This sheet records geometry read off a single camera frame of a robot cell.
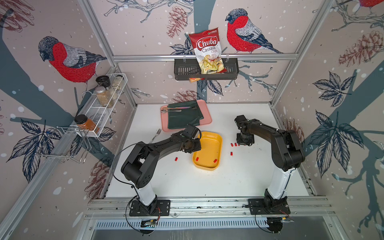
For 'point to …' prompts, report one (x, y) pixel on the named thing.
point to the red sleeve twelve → (235, 144)
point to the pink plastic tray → (207, 117)
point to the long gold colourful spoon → (170, 108)
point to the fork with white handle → (158, 132)
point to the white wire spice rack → (101, 107)
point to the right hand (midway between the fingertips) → (242, 141)
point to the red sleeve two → (231, 153)
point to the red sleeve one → (232, 144)
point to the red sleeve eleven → (215, 161)
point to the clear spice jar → (117, 82)
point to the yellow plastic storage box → (209, 157)
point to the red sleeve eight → (176, 159)
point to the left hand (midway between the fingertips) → (202, 145)
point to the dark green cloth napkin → (180, 120)
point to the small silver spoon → (164, 111)
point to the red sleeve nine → (197, 159)
